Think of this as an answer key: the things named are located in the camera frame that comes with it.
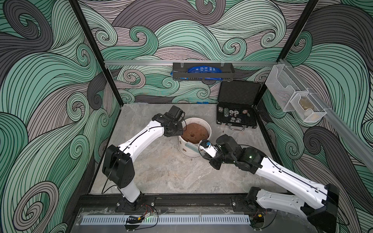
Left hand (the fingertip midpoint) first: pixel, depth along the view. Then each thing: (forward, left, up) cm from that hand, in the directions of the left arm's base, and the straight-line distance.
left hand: (180, 129), depth 83 cm
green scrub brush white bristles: (-14, -6, +6) cm, 17 cm away
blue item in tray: (+36, -15, +18) cm, 43 cm away
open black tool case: (+38, -48, -19) cm, 64 cm away
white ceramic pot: (-8, -2, -11) cm, 14 cm away
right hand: (-15, -14, 0) cm, 21 cm away
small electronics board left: (-43, +23, -18) cm, 52 cm away
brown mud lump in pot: (+2, -9, -7) cm, 11 cm away
